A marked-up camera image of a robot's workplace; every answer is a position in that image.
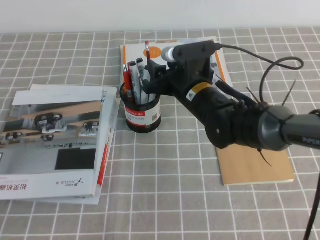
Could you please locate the grey checked tablecloth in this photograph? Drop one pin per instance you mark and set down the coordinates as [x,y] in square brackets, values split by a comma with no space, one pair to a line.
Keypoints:
[165,185]

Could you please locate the white marker in holder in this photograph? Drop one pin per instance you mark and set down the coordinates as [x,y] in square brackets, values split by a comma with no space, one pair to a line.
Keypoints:
[134,73]

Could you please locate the red pen in holder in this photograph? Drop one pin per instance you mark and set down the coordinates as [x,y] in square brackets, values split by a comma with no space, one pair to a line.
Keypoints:
[127,83]

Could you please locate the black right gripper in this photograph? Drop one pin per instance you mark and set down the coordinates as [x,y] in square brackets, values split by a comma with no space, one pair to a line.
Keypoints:
[226,114]

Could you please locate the white orange ROS book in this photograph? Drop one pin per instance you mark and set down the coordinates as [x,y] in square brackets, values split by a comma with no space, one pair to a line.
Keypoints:
[132,52]

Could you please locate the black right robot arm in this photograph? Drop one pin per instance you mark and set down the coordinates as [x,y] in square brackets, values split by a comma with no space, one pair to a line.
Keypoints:
[278,127]

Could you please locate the red pencil in holder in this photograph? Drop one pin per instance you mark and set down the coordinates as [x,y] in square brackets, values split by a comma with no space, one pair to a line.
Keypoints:
[147,49]

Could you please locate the brown kraft notebook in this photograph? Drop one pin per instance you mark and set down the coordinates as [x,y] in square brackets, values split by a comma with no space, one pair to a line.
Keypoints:
[241,165]

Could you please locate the black mesh pen holder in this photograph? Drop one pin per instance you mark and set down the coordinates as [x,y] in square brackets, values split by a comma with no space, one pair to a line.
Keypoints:
[144,118]

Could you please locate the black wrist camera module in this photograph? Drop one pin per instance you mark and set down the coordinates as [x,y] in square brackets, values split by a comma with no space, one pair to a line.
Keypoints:
[189,52]

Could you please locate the white Agilex Robotics catalogue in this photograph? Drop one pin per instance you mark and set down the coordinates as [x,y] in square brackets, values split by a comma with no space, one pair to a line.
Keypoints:
[37,119]

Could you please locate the white black marker pen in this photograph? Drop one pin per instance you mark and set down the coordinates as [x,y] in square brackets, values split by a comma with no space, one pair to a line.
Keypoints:
[141,67]

